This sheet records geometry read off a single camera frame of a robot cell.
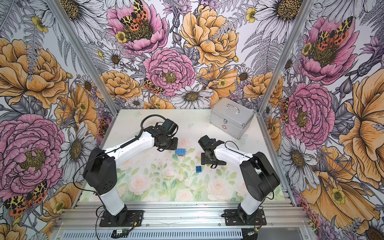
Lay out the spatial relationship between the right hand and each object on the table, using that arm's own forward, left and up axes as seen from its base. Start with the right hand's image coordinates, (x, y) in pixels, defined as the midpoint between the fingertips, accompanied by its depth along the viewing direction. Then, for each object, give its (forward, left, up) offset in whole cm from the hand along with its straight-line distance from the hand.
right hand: (213, 164), depth 90 cm
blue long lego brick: (+8, +20, +2) cm, 22 cm away
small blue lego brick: (-2, +9, -1) cm, 9 cm away
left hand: (+6, +24, +8) cm, 26 cm away
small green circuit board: (-32, +47, -5) cm, 57 cm away
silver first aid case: (+25, -14, +12) cm, 31 cm away
